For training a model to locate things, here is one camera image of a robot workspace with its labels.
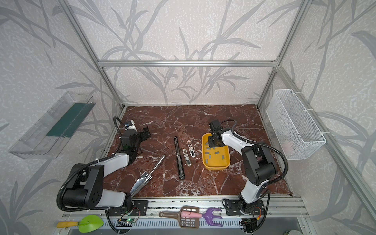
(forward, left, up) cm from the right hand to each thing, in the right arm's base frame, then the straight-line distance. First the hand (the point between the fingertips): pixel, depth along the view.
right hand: (213, 138), depth 96 cm
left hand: (+5, +44, +10) cm, 46 cm away
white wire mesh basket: (-17, -32, +31) cm, 47 cm away
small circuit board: (-44, +43, -3) cm, 62 cm away
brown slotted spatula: (-45, +13, -4) cm, 47 cm away
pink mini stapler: (-7, +15, -3) cm, 16 cm away
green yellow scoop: (-45, +62, -1) cm, 77 cm away
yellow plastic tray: (-12, 0, -4) cm, 13 cm away
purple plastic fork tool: (-43, +5, -1) cm, 43 cm away
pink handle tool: (-42, +14, 0) cm, 44 cm away
